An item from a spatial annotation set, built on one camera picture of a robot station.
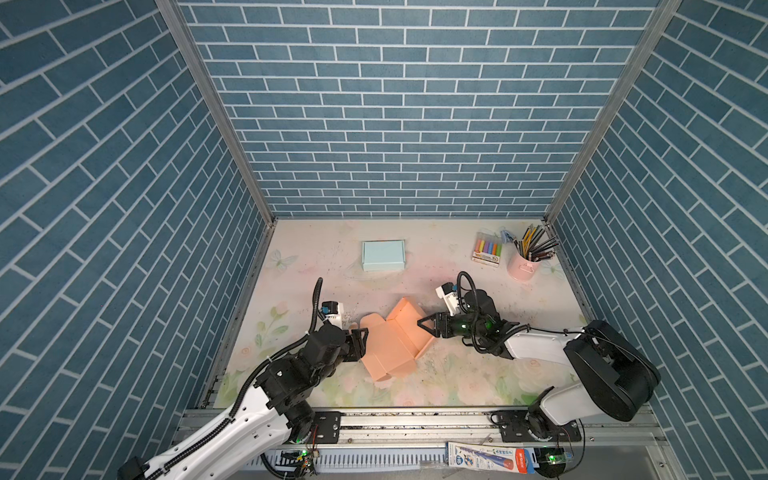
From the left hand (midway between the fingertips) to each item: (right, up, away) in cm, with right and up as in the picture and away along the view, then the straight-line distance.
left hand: (364, 334), depth 77 cm
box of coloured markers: (+42, +22, +34) cm, 59 cm away
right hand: (+15, +2, +8) cm, 17 cm away
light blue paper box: (+3, +20, +29) cm, 35 cm away
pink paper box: (+8, -6, +9) cm, 14 cm away
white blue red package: (+37, -27, -8) cm, 47 cm away
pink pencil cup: (+49, +16, +20) cm, 55 cm away
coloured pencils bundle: (+53, +22, +22) cm, 62 cm away
